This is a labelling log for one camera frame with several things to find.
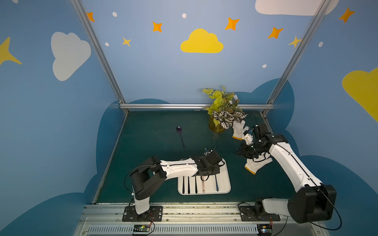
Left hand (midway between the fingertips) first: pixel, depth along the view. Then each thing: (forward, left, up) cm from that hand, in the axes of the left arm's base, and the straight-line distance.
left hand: (219, 167), depth 85 cm
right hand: (+6, -11, +9) cm, 15 cm away
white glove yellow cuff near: (+5, -23, -6) cm, 24 cm away
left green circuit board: (-30, +41, -7) cm, 51 cm away
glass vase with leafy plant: (+27, -3, +20) cm, 34 cm away
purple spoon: (-12, +17, -6) cm, 22 cm away
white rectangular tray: (-5, -3, -6) cm, 8 cm away
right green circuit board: (-29, -21, -7) cm, 36 cm away
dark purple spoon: (+31, +26, -6) cm, 41 cm away
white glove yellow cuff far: (+34, -19, -6) cm, 40 cm away
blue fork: (-11, +2, -3) cm, 11 cm away
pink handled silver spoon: (-9, +9, -6) cm, 14 cm away
